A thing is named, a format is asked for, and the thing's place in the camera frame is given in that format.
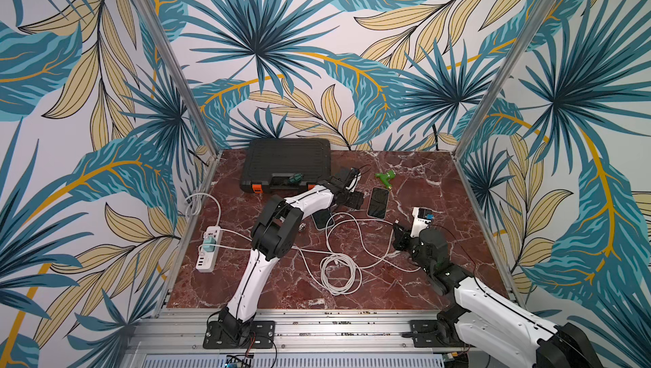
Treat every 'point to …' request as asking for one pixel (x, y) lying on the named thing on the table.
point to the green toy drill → (386, 177)
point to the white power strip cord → (193, 204)
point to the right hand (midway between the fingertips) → (382, 230)
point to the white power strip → (208, 259)
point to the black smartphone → (378, 203)
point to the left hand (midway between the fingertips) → (356, 199)
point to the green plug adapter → (209, 240)
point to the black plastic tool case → (286, 166)
